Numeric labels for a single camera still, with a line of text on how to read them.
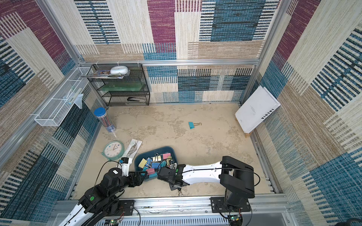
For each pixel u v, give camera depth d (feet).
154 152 2.96
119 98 3.92
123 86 3.09
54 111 2.35
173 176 2.03
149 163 2.85
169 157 2.86
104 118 3.04
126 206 2.41
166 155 2.94
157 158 2.91
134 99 3.59
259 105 2.85
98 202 1.80
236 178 1.43
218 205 2.39
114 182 2.00
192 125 3.54
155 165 2.77
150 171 2.74
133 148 3.14
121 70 2.92
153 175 2.72
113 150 3.01
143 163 2.80
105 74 3.02
